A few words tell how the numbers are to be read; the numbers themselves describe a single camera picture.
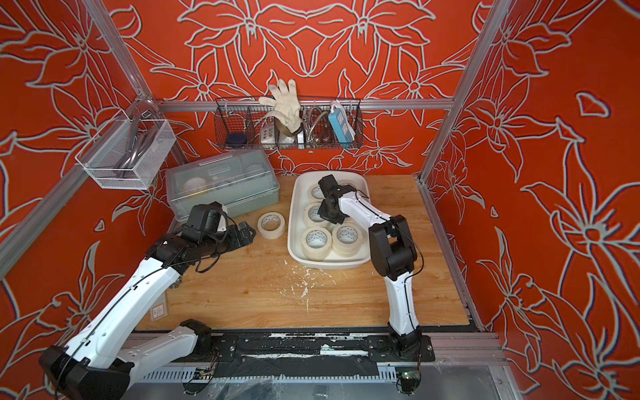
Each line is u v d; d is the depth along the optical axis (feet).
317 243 3.10
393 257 1.81
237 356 2.39
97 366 1.24
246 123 3.35
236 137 3.30
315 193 3.70
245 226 2.24
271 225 3.37
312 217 3.22
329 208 2.71
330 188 2.55
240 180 3.03
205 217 1.79
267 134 3.10
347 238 3.20
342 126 2.87
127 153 2.50
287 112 2.95
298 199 3.51
